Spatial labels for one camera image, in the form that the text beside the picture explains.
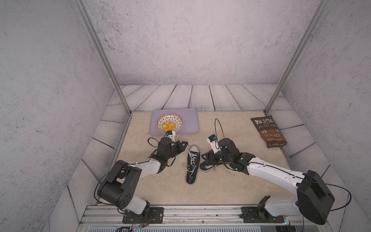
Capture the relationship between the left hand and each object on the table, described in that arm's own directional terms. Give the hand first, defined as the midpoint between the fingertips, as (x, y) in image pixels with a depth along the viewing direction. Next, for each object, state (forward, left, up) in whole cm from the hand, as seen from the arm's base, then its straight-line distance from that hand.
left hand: (190, 143), depth 87 cm
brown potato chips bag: (+16, -58, -10) cm, 61 cm away
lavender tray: (+34, 0, -12) cm, 36 cm away
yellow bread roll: (+21, +15, -9) cm, 28 cm away
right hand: (-8, -9, 0) cm, 11 cm away
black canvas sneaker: (-6, -2, -9) cm, 12 cm away
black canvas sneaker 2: (-15, -12, +5) cm, 20 cm away
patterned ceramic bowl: (+30, +10, -11) cm, 34 cm away
